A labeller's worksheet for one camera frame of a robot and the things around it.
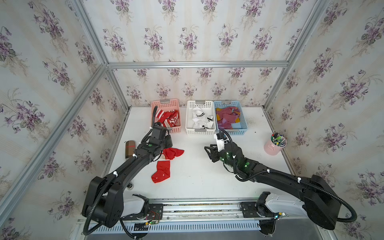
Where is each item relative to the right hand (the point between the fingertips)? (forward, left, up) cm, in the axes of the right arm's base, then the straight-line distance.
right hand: (210, 147), depth 80 cm
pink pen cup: (+5, -39, -5) cm, 39 cm away
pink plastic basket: (+45, +31, -12) cm, 56 cm away
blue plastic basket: (+26, -25, -16) cm, 39 cm away
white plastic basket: (+44, -1, -13) cm, 46 cm away
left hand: (+6, +24, -3) cm, 25 cm away
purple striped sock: (+32, -16, -10) cm, 37 cm away
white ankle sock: (+27, +5, -9) cm, 29 cm away
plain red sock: (+2, +24, -12) cm, 27 cm away
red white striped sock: (+28, +28, -10) cm, 41 cm away
